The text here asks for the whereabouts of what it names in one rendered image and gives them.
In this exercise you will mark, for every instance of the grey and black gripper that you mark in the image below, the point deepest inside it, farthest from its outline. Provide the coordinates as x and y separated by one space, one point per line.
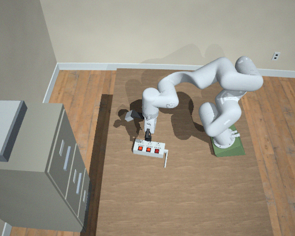
149 127

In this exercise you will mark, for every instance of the white power strip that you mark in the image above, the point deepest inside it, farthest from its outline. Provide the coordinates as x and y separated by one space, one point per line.
154 149

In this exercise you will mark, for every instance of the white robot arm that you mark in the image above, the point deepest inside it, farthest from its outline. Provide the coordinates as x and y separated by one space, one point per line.
216 119

